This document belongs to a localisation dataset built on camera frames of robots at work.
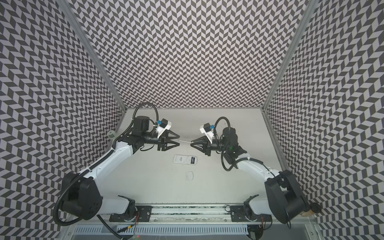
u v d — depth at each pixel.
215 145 0.68
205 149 0.67
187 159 0.89
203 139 0.69
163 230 0.69
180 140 0.74
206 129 0.65
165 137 0.69
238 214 0.72
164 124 0.64
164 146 0.67
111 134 0.91
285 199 0.42
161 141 0.66
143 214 0.72
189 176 0.85
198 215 0.75
